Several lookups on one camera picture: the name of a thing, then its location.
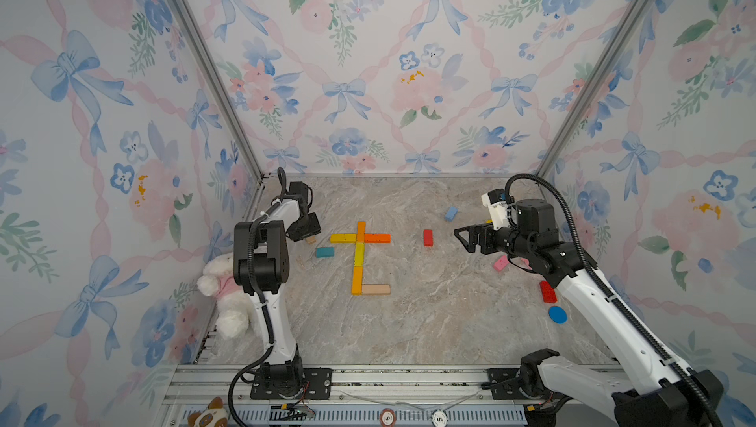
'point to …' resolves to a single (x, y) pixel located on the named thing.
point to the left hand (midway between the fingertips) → (312, 231)
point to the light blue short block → (452, 212)
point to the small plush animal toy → (214, 415)
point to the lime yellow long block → (359, 254)
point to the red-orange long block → (377, 238)
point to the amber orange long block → (361, 231)
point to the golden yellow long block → (357, 278)
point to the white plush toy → (234, 310)
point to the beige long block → (376, 289)
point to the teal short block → (325, 252)
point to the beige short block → (311, 240)
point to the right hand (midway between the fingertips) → (470, 228)
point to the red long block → (428, 237)
